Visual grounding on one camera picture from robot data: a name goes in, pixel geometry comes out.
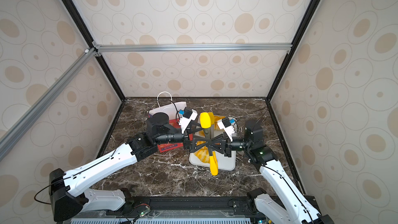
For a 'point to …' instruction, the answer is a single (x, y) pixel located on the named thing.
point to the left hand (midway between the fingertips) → (209, 137)
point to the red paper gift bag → (165, 105)
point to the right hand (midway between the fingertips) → (207, 149)
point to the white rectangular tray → (224, 163)
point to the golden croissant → (203, 153)
